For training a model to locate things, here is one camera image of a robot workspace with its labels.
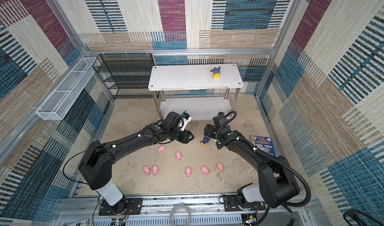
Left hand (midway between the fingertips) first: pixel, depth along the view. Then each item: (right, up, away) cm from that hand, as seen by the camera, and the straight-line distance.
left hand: (192, 134), depth 84 cm
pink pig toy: (-18, -10, +6) cm, 22 cm away
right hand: (+11, +1, +5) cm, 12 cm away
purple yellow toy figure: (+8, -6, +10) cm, 14 cm away
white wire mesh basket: (-63, +15, -13) cm, 66 cm away
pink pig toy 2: (-8, -13, +5) cm, 16 cm away
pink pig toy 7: (+16, -18, 0) cm, 24 cm away
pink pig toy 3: (-25, -19, -1) cm, 31 cm away
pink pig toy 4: (-20, -19, 0) cm, 28 cm away
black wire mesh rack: (-47, +41, +24) cm, 66 cm away
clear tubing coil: (-5, -33, -10) cm, 34 cm away
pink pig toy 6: (+7, -19, 0) cm, 21 cm away
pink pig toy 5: (-2, -20, -1) cm, 20 cm away
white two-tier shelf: (+9, +29, +40) cm, 50 cm away
